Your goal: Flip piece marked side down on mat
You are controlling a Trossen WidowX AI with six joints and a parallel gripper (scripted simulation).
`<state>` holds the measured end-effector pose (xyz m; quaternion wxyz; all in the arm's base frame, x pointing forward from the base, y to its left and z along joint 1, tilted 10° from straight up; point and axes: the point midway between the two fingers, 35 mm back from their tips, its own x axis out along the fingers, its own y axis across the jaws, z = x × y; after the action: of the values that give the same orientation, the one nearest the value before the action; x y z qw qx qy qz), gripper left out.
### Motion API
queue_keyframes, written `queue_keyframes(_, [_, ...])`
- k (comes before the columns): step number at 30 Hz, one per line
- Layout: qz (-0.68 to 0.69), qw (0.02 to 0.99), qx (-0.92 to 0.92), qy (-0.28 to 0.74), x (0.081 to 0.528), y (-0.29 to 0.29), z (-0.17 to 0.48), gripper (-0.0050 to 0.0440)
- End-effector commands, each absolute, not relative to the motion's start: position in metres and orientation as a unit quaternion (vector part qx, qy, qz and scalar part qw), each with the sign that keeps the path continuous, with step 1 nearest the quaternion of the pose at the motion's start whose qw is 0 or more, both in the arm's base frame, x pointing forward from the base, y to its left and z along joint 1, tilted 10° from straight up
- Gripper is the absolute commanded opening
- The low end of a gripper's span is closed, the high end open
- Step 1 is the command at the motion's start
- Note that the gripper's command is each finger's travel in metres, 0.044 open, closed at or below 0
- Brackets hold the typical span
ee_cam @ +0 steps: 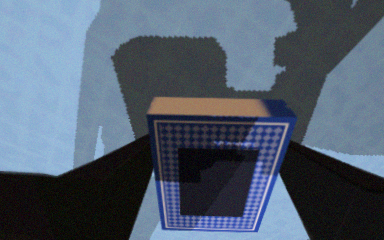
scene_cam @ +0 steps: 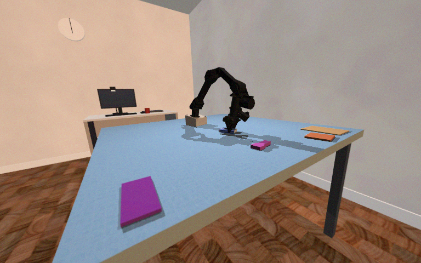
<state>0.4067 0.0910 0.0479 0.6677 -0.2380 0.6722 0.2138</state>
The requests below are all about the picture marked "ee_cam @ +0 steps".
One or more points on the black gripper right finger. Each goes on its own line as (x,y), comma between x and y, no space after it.
(334,200)

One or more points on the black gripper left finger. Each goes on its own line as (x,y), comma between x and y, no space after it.
(99,200)

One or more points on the light blue mat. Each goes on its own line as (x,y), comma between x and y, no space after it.
(77,78)

